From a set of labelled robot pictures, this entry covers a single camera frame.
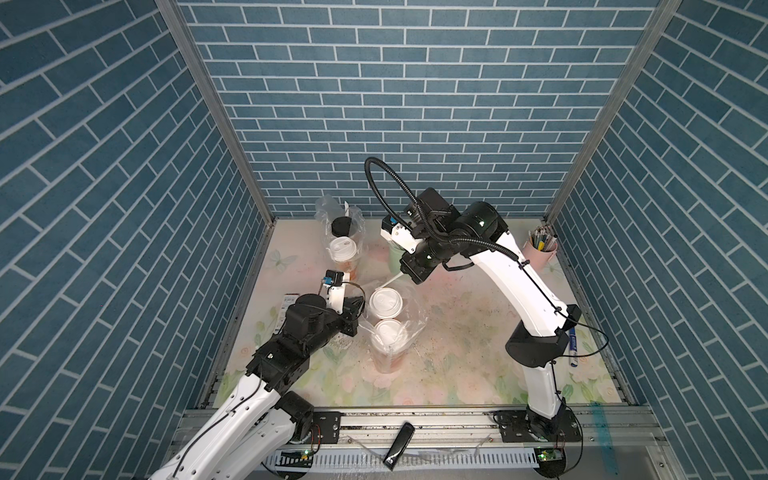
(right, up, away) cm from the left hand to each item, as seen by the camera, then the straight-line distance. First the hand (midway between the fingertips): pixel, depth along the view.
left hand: (371, 301), depth 72 cm
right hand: (+8, +8, -4) cm, 12 cm away
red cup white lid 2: (+4, -9, -2) cm, 10 cm away
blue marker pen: (+58, -17, +15) cm, 62 cm away
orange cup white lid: (-9, +11, +15) cm, 21 cm away
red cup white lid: (+4, -1, +5) cm, 6 cm away
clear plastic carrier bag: (-16, +26, +23) cm, 38 cm away
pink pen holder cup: (+54, +11, +27) cm, 61 cm away
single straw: (+6, +6, 0) cm, 8 cm away
